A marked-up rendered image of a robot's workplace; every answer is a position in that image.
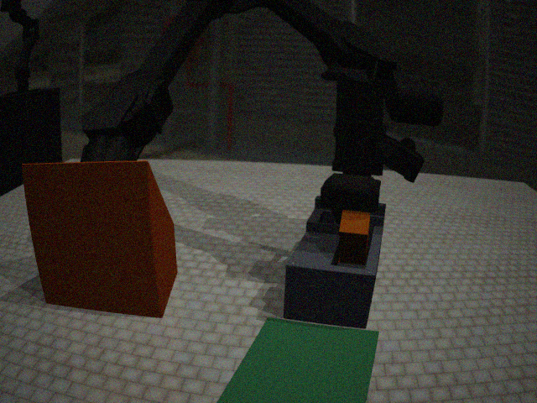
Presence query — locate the orange l-shaped part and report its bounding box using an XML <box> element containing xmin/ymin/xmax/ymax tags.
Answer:
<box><xmin>338</xmin><ymin>210</ymin><xmax>371</xmax><ymax>265</ymax></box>

